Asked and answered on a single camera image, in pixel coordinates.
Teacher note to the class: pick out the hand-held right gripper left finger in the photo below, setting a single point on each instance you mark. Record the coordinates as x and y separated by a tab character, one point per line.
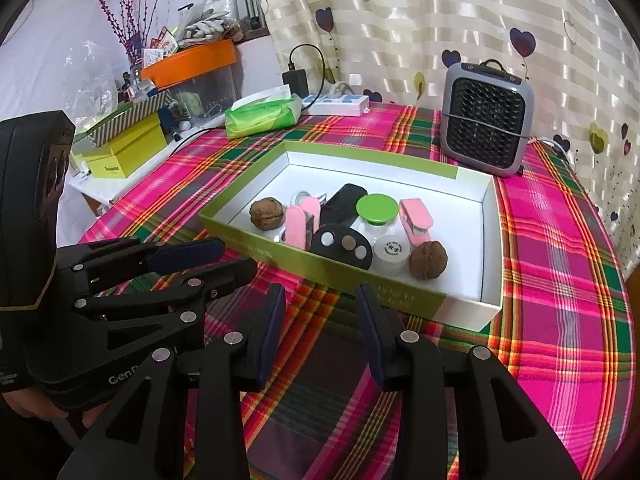
272	330

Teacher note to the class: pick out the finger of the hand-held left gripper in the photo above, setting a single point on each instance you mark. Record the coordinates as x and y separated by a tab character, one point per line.
185	255
220	275

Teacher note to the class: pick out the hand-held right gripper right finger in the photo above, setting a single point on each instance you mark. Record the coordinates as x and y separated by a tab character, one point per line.
371	332

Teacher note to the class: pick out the brown walnut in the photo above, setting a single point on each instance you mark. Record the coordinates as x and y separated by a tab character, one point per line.
428	260
266	214

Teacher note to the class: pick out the white round cap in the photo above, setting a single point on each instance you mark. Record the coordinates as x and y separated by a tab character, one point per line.
391	257

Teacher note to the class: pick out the black round magnetic disc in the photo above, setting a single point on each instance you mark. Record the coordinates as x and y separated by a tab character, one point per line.
340	250

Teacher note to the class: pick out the pink clip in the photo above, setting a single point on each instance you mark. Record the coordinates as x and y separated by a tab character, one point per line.
302	225

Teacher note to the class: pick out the green and white cardboard box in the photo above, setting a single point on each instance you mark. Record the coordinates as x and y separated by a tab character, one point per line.
465	270

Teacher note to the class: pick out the green and white suction knob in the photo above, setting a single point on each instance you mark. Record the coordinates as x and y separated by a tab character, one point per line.
377	207

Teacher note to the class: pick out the black light with clear end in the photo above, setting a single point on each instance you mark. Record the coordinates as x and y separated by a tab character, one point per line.
345	202

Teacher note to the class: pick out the person's left hand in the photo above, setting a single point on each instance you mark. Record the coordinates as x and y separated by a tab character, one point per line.
27	402

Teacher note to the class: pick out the yellow cardboard box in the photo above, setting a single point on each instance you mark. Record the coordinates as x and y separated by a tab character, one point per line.
125	155

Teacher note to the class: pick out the striped cardboard box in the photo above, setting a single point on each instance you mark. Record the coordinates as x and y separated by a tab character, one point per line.
125	120

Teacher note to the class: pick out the clear plastic bag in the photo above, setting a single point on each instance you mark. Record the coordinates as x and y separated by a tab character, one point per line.
90	77

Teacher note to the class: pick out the green tissue pack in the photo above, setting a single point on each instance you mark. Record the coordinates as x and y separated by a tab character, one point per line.
262	115

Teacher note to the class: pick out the pink plaid tablecloth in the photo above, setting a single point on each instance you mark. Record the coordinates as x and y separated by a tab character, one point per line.
550	285

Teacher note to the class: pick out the clear bin with orange lid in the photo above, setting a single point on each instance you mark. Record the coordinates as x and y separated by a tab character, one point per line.
190	62

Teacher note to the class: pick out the colourful paper packets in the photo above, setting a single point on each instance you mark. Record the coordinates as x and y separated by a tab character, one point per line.
160	42

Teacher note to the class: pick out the black charger adapter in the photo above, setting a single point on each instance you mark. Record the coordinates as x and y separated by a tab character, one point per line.
295	82

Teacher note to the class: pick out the white power strip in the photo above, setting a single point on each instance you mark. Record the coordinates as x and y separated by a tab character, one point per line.
340	106

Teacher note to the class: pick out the purple dried flower branches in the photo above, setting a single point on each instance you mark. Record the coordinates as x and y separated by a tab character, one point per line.
131	15

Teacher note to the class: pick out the white work gloves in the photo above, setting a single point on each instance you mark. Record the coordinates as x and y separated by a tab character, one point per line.
205	27

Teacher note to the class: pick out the grey fan heater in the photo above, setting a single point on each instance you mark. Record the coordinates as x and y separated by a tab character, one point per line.
482	120

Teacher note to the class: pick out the cream heart print curtain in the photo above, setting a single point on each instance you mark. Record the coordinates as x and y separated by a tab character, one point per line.
450	10

